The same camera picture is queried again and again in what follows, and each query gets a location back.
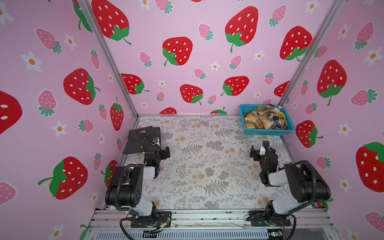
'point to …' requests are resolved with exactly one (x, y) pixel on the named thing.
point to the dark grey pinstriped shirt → (139, 140)
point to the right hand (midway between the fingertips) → (261, 146)
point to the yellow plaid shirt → (258, 118)
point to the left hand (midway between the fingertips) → (160, 146)
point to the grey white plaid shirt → (276, 123)
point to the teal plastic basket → (244, 108)
